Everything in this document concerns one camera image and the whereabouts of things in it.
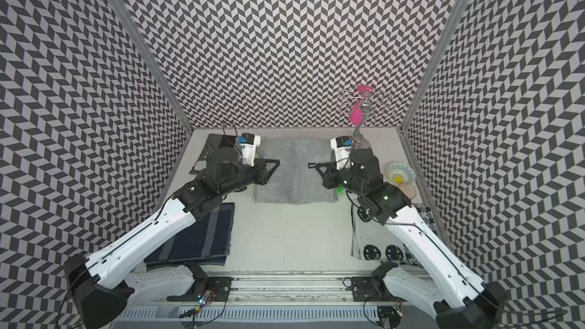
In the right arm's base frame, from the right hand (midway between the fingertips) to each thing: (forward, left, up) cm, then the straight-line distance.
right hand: (318, 171), depth 70 cm
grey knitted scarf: (-2, +8, -4) cm, 9 cm away
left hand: (+1, +12, +2) cm, 12 cm away
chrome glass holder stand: (+30, -18, +1) cm, 35 cm away
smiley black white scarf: (-14, -20, -25) cm, 35 cm away
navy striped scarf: (-14, +40, -24) cm, 49 cm away
